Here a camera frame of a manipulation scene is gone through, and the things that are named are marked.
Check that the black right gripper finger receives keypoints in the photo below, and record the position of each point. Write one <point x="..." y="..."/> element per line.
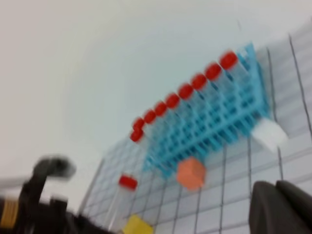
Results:
<point x="282" y="208"/>

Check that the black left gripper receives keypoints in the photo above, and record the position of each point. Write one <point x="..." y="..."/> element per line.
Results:
<point x="26" y="214"/>

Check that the red-capped test tube carried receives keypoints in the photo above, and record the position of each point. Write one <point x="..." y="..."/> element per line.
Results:
<point x="126" y="187"/>

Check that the blue test tube rack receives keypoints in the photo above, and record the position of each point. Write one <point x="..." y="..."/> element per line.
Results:
<point x="208" y="127"/>

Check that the red-capped tube row one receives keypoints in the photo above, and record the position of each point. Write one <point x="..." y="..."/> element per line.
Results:
<point x="139" y="124"/>
<point x="204" y="91"/>
<point x="218" y="78"/>
<point x="165" y="118"/>
<point x="230" y="62"/>
<point x="176" y="108"/>
<point x="151" y="124"/>
<point x="190" y="100"/>

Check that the white foam cube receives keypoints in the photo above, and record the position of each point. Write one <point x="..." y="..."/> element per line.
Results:
<point x="269" y="134"/>

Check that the white grid-pattern table mat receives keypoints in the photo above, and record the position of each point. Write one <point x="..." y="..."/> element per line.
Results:
<point x="222" y="205"/>

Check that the orange foam cube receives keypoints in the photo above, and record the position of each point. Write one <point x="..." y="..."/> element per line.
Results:
<point x="191" y="173"/>

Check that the yellow foam cube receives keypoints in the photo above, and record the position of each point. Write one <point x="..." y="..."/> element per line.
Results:
<point x="136" y="225"/>

